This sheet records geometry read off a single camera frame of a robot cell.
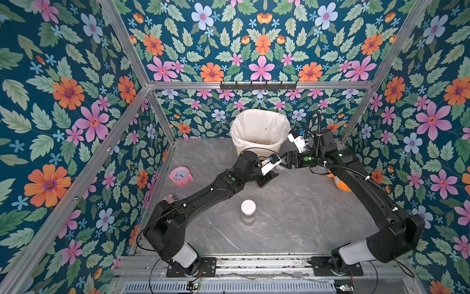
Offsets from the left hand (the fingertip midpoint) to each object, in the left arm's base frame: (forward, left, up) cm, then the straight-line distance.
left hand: (277, 168), depth 77 cm
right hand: (+2, -3, +5) cm, 6 cm away
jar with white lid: (-14, +13, -7) cm, 21 cm away
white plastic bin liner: (+29, +4, -2) cm, 29 cm away
